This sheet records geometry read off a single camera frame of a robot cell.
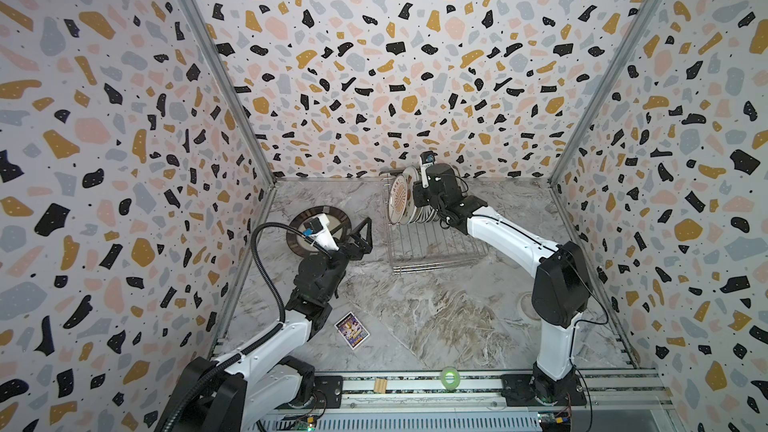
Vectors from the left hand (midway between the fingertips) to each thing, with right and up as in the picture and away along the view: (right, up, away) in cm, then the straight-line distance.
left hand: (360, 218), depth 74 cm
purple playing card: (-3, -31, +8) cm, 32 cm away
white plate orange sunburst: (+9, +6, +39) cm, 41 cm away
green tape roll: (+23, -43, +2) cm, 48 cm away
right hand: (+14, +12, +13) cm, 22 cm away
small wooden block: (+5, -42, 0) cm, 42 cm away
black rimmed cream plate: (-14, -1, +34) cm, 37 cm away
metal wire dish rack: (+17, -10, +26) cm, 33 cm away
